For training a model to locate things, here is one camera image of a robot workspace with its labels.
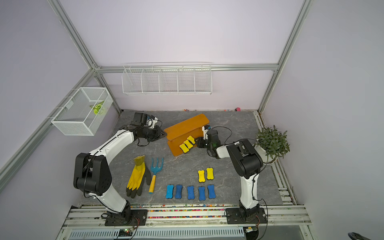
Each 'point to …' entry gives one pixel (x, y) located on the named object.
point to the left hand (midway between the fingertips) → (166, 135)
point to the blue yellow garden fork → (155, 170)
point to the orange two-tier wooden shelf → (177, 134)
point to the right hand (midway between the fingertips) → (195, 138)
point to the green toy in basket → (96, 107)
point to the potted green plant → (271, 144)
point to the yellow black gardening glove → (135, 184)
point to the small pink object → (238, 109)
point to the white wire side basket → (84, 113)
